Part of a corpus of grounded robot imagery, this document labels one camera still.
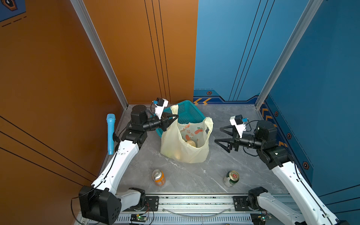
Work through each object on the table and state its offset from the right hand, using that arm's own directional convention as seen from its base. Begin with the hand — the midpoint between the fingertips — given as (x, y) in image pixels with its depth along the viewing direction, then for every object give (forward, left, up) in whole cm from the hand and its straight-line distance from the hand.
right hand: (220, 134), depth 65 cm
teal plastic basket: (+40, +15, -28) cm, 51 cm away
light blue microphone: (+14, +58, -4) cm, 60 cm away
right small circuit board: (-29, -21, -33) cm, 49 cm away
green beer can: (-13, -8, -22) cm, 27 cm away
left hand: (+10, +20, +3) cm, 23 cm away
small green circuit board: (-29, +41, -32) cm, 60 cm away
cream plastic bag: (+1, +17, -8) cm, 19 cm away
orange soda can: (-13, +30, -20) cm, 39 cm away
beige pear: (+10, +12, -25) cm, 29 cm away
